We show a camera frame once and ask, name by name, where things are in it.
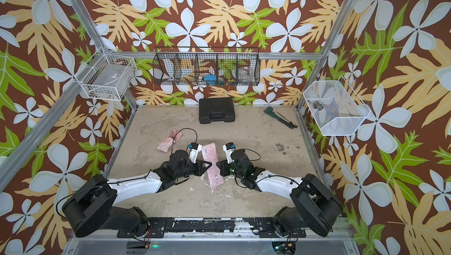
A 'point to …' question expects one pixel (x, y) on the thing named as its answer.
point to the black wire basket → (207, 66)
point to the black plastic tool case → (216, 109)
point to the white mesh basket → (336, 108)
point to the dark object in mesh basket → (318, 105)
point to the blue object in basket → (210, 79)
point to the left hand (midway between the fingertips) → (212, 162)
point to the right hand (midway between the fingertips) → (216, 162)
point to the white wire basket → (105, 76)
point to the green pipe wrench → (269, 110)
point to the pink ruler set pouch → (210, 154)
